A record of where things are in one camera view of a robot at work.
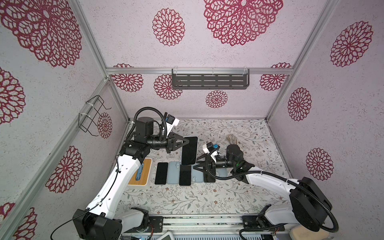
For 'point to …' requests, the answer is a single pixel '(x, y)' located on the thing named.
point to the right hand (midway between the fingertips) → (193, 164)
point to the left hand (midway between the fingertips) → (187, 143)
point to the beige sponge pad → (300, 233)
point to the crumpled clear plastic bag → (232, 139)
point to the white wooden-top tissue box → (142, 179)
